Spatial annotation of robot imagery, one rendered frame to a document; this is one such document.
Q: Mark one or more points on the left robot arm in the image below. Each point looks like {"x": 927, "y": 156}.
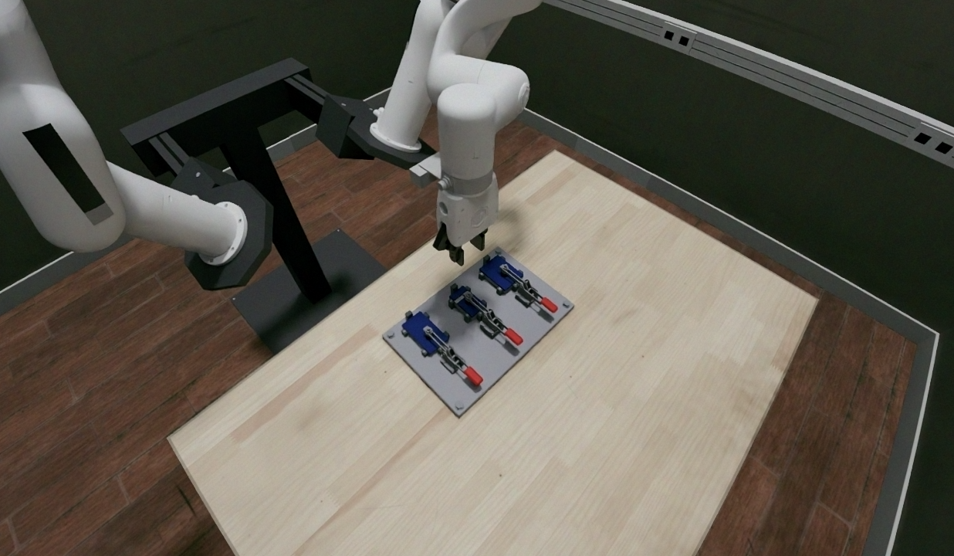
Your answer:
{"x": 479, "y": 98}

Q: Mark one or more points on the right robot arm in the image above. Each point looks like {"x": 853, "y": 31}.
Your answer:
{"x": 76, "y": 199}

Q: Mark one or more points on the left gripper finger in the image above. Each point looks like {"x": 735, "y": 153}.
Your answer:
{"x": 442, "y": 242}
{"x": 479, "y": 240}

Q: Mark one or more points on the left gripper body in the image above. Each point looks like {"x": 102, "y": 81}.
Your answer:
{"x": 466, "y": 216}

